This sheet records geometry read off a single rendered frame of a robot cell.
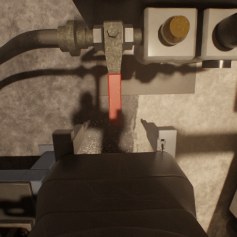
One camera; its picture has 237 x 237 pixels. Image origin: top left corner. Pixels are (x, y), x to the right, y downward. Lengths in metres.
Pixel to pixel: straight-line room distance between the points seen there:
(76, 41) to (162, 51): 0.14
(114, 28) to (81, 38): 0.06
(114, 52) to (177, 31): 0.09
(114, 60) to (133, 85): 0.47
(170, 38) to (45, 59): 0.61
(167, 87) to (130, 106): 0.18
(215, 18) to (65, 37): 0.23
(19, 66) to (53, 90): 0.17
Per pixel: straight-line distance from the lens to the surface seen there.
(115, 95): 0.26
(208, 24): 0.32
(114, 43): 0.27
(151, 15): 0.30
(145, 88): 0.75
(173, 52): 0.30
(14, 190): 0.70
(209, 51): 0.32
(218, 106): 0.89
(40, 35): 0.32
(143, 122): 0.15
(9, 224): 0.78
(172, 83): 0.77
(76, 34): 0.31
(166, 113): 0.79
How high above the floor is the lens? 0.74
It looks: 75 degrees down
